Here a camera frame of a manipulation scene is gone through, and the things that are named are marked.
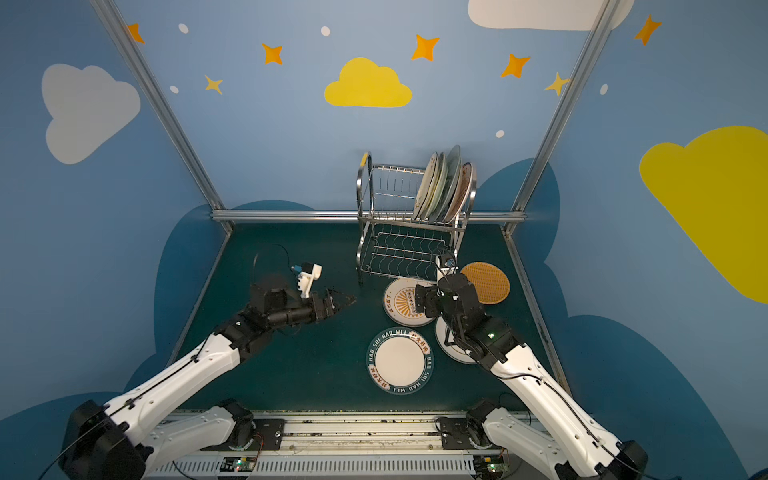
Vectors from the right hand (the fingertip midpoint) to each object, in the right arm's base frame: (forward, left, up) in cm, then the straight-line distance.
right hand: (438, 281), depth 74 cm
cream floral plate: (+33, +3, +5) cm, 34 cm away
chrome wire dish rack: (+32, +13, -21) cm, 41 cm away
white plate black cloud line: (-19, -1, +4) cm, 19 cm away
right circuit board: (-35, -14, -27) cm, 46 cm away
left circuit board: (-38, +47, -25) cm, 66 cm away
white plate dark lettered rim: (-12, +9, -25) cm, 29 cm away
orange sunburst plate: (+8, +9, -26) cm, 28 cm away
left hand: (-7, +22, -2) cm, 23 cm away
